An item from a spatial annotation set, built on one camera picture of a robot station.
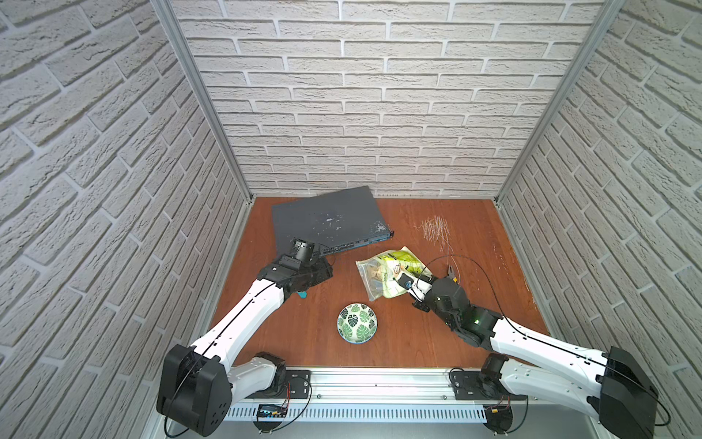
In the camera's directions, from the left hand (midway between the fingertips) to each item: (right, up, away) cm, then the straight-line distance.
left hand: (324, 264), depth 83 cm
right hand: (+26, -3, -4) cm, 27 cm away
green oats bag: (+17, 0, -10) cm, 20 cm away
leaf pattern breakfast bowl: (+10, -19, +2) cm, 22 cm away
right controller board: (+49, -39, -12) cm, 64 cm away
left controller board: (-13, -38, -11) cm, 42 cm away
